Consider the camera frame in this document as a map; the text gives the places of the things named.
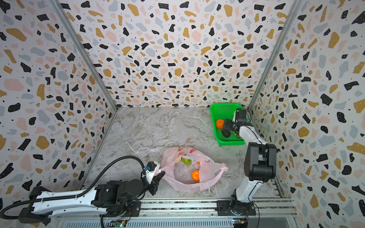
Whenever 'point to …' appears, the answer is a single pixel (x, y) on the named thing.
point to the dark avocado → (226, 133)
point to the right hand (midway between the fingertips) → (231, 123)
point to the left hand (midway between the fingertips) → (166, 175)
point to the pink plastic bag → (178, 175)
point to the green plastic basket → (224, 111)
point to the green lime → (187, 161)
